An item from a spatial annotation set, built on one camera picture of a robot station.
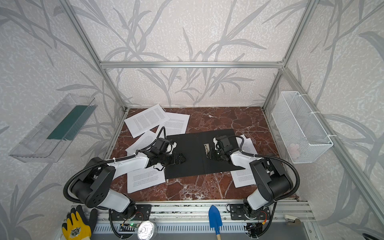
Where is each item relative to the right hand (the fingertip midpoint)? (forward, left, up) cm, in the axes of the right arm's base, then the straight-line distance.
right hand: (208, 150), depth 93 cm
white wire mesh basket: (-11, -39, +32) cm, 51 cm away
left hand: (-5, +15, +2) cm, 16 cm away
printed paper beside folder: (+23, +23, -4) cm, 33 cm away
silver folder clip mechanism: (+2, +1, -2) cm, 3 cm away
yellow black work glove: (-40, +61, +1) cm, 73 cm away
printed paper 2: (-16, +37, -3) cm, 40 cm away
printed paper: (+8, +46, -4) cm, 46 cm away
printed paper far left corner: (+28, +48, -4) cm, 55 cm away
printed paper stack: (-16, -20, -3) cm, 26 cm away
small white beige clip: (-36, -39, -1) cm, 53 cm away
